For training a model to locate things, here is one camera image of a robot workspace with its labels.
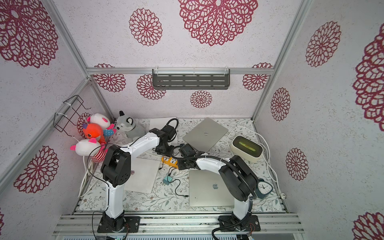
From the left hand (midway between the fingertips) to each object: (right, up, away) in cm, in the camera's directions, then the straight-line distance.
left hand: (168, 154), depth 94 cm
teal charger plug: (-1, -14, -7) cm, 16 cm away
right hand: (+7, -5, -2) cm, 9 cm away
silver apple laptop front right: (+24, -18, -10) cm, 31 cm away
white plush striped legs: (-39, +6, -15) cm, 42 cm away
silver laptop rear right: (+24, +11, +16) cm, 31 cm away
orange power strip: (+1, -4, 0) cm, 4 cm away
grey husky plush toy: (-25, +19, -2) cm, 31 cm away
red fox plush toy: (-42, +14, -7) cm, 45 cm away
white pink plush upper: (-43, +23, 0) cm, 48 cm away
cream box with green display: (+50, +3, +2) cm, 50 cm away
